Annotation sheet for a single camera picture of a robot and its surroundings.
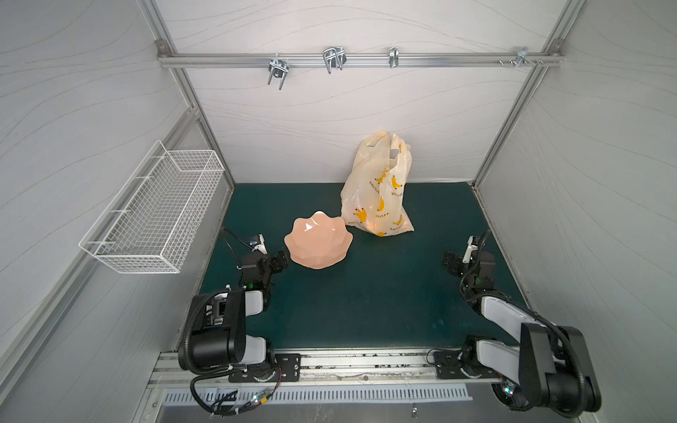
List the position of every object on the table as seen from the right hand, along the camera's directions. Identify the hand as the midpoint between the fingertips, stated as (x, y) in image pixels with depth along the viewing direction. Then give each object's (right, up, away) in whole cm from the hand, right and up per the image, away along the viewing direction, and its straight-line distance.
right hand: (466, 249), depth 90 cm
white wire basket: (-94, +12, -21) cm, 97 cm away
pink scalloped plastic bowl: (-53, +2, +11) cm, 54 cm away
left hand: (-68, +1, +3) cm, 68 cm away
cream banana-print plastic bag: (-32, +18, +9) cm, 38 cm away
